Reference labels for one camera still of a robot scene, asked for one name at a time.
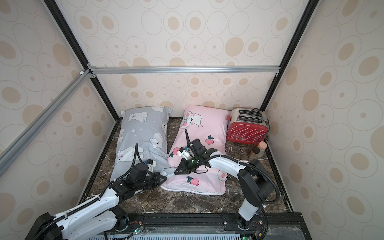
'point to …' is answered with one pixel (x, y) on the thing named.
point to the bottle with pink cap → (262, 146)
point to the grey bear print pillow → (148, 127)
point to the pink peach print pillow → (211, 124)
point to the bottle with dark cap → (254, 155)
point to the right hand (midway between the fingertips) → (181, 170)
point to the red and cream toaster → (247, 126)
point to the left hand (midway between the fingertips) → (171, 178)
